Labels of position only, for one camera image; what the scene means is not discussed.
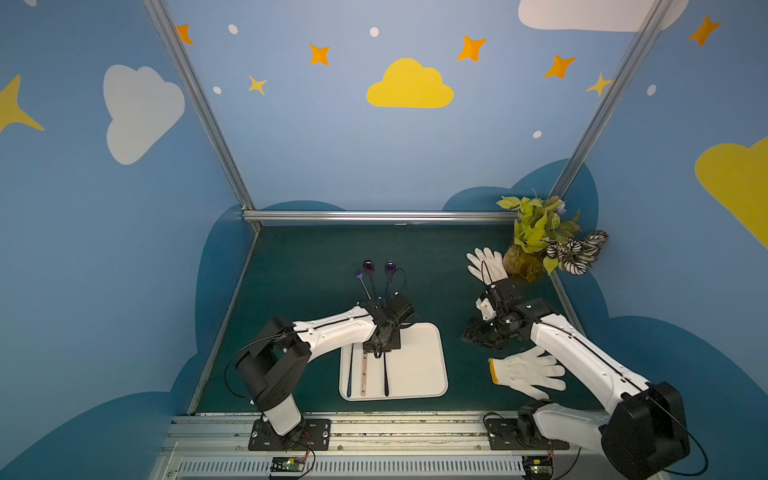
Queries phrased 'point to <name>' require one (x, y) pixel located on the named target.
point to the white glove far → (491, 266)
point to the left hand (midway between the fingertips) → (391, 341)
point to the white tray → (418, 369)
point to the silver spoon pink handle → (364, 375)
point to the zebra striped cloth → (576, 256)
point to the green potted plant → (540, 224)
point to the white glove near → (529, 372)
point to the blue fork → (349, 382)
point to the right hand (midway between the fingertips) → (472, 335)
